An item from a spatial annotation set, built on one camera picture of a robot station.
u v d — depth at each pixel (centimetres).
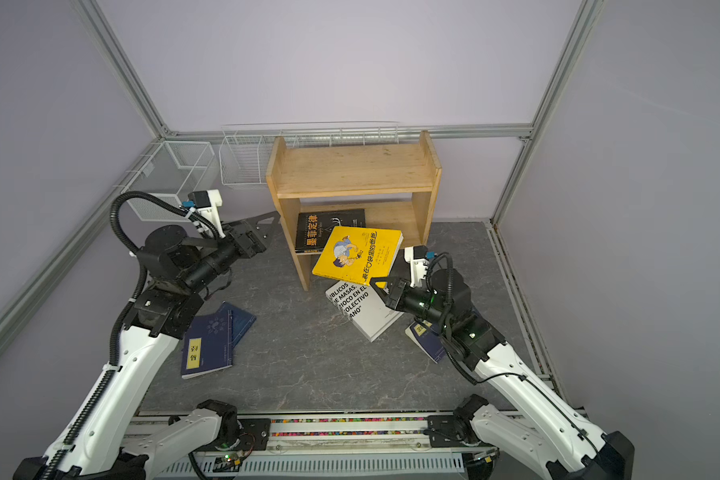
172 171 98
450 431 74
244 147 96
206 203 53
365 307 92
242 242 53
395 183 71
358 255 72
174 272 46
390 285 66
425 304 57
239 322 93
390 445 74
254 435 73
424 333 89
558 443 40
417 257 62
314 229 88
